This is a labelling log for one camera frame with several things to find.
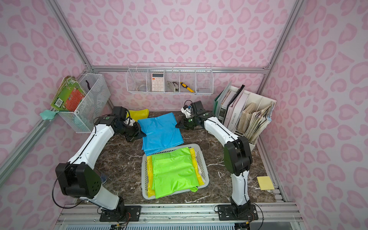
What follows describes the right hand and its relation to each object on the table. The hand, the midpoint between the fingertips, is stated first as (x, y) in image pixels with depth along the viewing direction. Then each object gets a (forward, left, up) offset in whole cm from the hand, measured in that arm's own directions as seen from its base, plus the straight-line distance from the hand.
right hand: (175, 125), depth 86 cm
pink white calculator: (+26, +13, +11) cm, 31 cm away
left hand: (-6, +17, +2) cm, 18 cm away
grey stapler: (+28, +3, +9) cm, 29 cm away
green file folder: (+10, -25, +11) cm, 29 cm away
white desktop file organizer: (+9, -34, +10) cm, 37 cm away
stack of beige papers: (+4, -47, -3) cm, 47 cm away
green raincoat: (-25, 0, -9) cm, 26 cm away
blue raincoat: (-5, +9, -1) cm, 10 cm away
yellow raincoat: (-27, +12, -11) cm, 32 cm away
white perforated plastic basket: (-28, +15, -8) cm, 33 cm away
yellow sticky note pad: (-26, -53, -20) cm, 62 cm away
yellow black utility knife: (+28, -5, +8) cm, 30 cm away
